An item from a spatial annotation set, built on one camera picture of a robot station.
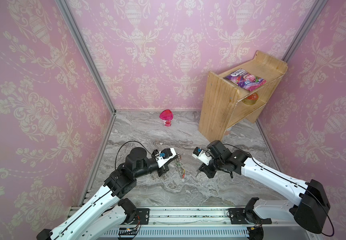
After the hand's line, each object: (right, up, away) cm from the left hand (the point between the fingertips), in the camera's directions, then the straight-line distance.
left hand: (176, 157), depth 65 cm
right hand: (+13, -9, +14) cm, 21 cm away
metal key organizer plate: (+1, -4, +2) cm, 5 cm away
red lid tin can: (+48, +30, +29) cm, 64 cm away
